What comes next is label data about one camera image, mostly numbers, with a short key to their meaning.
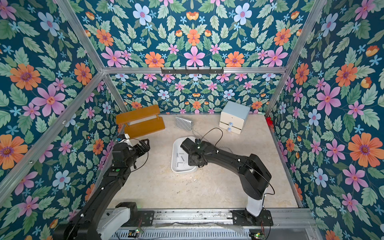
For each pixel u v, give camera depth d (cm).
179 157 96
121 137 71
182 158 94
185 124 105
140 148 72
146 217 73
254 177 46
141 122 115
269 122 115
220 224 72
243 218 72
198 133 108
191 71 93
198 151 60
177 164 92
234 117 99
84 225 40
